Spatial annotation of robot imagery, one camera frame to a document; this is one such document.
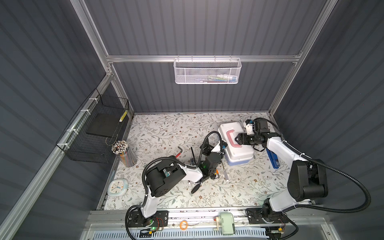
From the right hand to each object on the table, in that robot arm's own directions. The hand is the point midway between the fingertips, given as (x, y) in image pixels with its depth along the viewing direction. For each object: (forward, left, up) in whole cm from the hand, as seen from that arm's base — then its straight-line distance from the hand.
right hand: (243, 140), depth 92 cm
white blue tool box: (-11, +7, +2) cm, 13 cm away
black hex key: (-4, +31, -9) cm, 33 cm away
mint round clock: (-27, +73, -5) cm, 78 cm away
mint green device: (-43, +16, -5) cm, 46 cm away
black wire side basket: (-10, +80, +20) cm, 83 cm away
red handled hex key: (-4, +40, -10) cm, 42 cm away
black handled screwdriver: (-26, +30, -9) cm, 41 cm away
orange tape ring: (-44, +37, -10) cm, 58 cm away
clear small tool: (-17, +12, -10) cm, 23 cm away
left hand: (-3, +20, +3) cm, 20 cm away
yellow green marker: (+3, +69, +19) cm, 72 cm away
